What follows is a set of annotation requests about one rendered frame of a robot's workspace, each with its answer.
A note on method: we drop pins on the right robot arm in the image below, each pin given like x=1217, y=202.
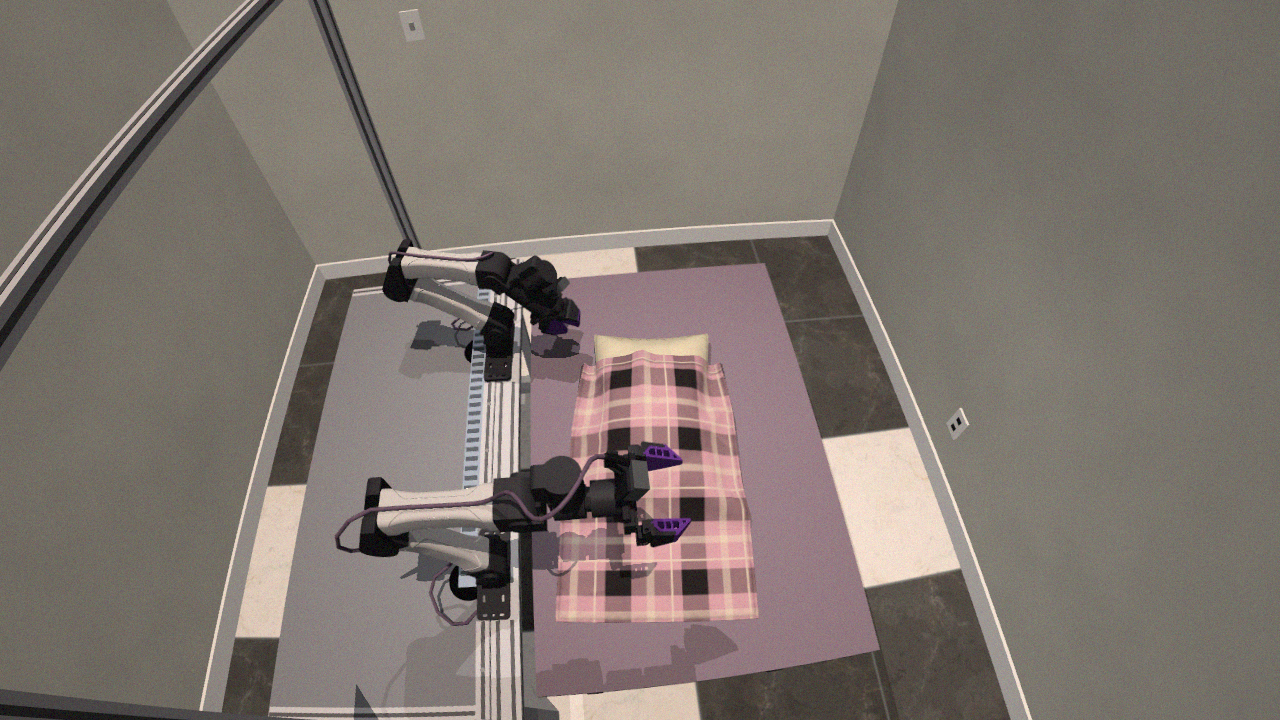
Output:
x=482, y=556

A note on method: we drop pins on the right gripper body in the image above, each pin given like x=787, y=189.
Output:
x=603, y=504

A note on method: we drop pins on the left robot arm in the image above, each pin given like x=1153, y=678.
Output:
x=494, y=320

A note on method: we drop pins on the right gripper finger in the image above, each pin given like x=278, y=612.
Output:
x=672, y=524
x=659, y=462

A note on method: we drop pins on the cream pillow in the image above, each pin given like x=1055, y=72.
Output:
x=609, y=346

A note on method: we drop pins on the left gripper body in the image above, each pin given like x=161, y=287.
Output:
x=547, y=308

